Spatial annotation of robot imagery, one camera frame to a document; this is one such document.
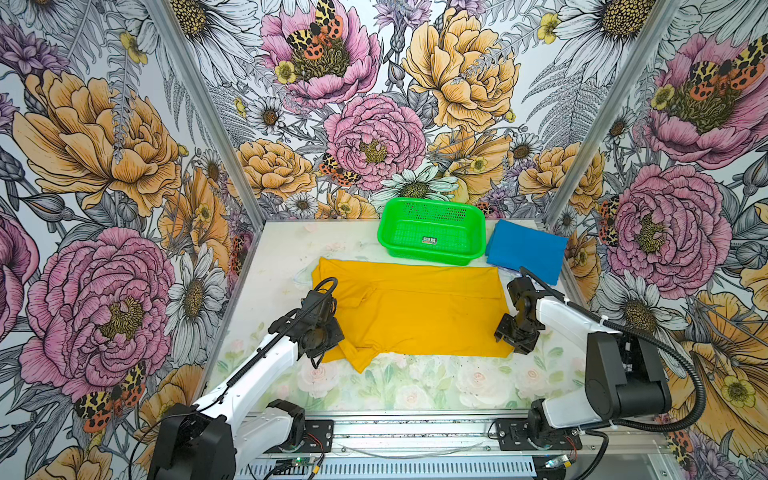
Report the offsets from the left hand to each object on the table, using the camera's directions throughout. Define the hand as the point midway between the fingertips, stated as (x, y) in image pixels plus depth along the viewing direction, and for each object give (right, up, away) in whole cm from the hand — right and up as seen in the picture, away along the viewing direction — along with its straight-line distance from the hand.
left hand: (335, 346), depth 84 cm
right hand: (+48, -2, +3) cm, 48 cm away
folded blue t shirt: (+60, +28, +28) cm, 72 cm away
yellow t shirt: (+28, +7, +13) cm, 32 cm away
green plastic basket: (+31, +34, +36) cm, 58 cm away
